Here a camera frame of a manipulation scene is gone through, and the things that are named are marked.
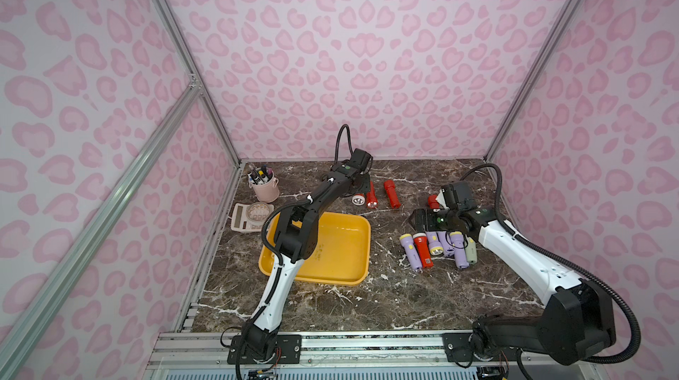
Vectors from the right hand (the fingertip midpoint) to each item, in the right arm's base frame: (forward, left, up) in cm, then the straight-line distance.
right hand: (423, 218), depth 85 cm
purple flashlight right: (-13, -5, +11) cm, 18 cm away
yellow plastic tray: (-8, +27, -10) cm, 30 cm away
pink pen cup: (+15, +56, -6) cm, 58 cm away
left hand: (+19, +18, -6) cm, 27 cm away
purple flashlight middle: (-5, -10, -10) cm, 15 cm away
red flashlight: (+22, +8, -11) cm, 26 cm away
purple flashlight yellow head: (-4, -5, -10) cm, 12 cm away
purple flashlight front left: (-2, +4, -11) cm, 12 cm away
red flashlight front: (-5, -2, -12) cm, 13 cm away
